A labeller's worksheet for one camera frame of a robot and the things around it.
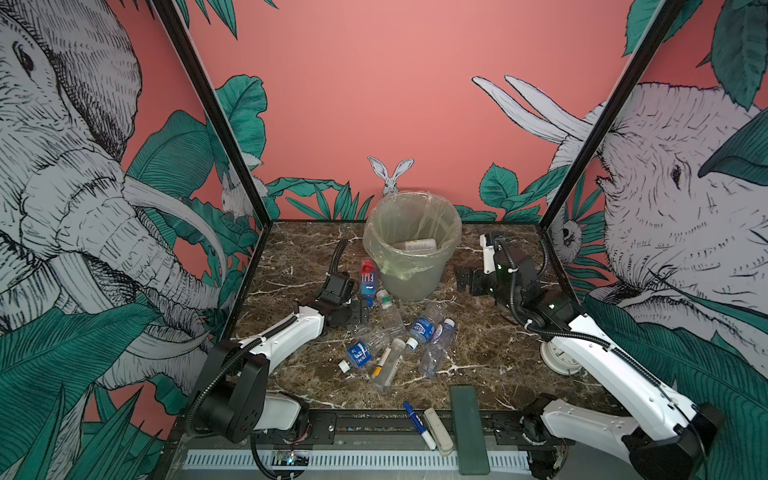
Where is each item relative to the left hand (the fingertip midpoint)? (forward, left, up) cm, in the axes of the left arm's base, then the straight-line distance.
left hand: (355, 306), depth 89 cm
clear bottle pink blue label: (-14, -22, -7) cm, 27 cm away
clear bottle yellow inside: (-16, -9, -5) cm, 19 cm away
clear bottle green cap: (-2, -11, -7) cm, 13 cm away
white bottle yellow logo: (+18, -21, +7) cm, 29 cm away
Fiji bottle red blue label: (+9, -4, -1) cm, 10 cm away
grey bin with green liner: (+25, -18, +4) cm, 31 cm away
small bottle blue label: (-14, -2, -1) cm, 14 cm away
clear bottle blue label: (-7, -20, -1) cm, 21 cm away
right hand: (0, -30, +22) cm, 37 cm away
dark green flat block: (-34, -29, -5) cm, 45 cm away
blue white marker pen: (-32, -17, -4) cm, 36 cm away
